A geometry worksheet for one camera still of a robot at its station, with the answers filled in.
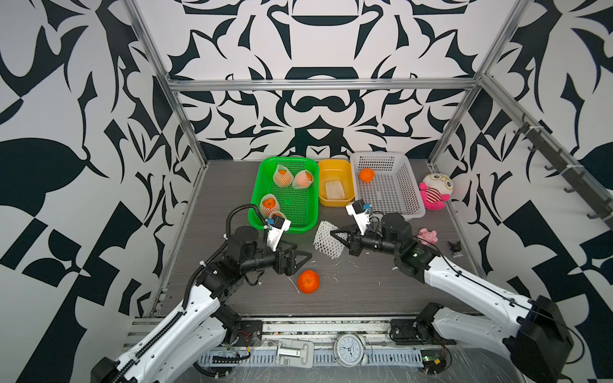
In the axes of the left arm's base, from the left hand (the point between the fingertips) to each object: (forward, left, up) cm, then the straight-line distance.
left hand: (301, 246), depth 71 cm
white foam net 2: (+1, -8, 0) cm, 8 cm away
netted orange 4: (+39, +7, -13) cm, 42 cm away
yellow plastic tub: (+47, -17, -18) cm, 53 cm away
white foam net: (+33, -15, -16) cm, 39 cm away
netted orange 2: (+25, +12, -13) cm, 31 cm away
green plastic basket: (+29, 0, -21) cm, 36 cm away
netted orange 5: (+37, -1, -14) cm, 40 cm away
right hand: (+4, -9, +1) cm, 10 cm away
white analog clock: (-24, -13, -17) cm, 32 cm away
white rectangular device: (-24, +2, -18) cm, 30 cm away
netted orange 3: (+19, +9, -12) cm, 24 cm away
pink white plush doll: (+30, -58, -14) cm, 67 cm away
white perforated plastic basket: (+41, -40, -20) cm, 60 cm away
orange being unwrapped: (+40, -31, -15) cm, 53 cm away
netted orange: (-6, -2, -14) cm, 15 cm away
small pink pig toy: (+10, -49, -17) cm, 53 cm away
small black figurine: (+6, -58, -19) cm, 62 cm away
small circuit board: (-28, -38, -22) cm, 52 cm away
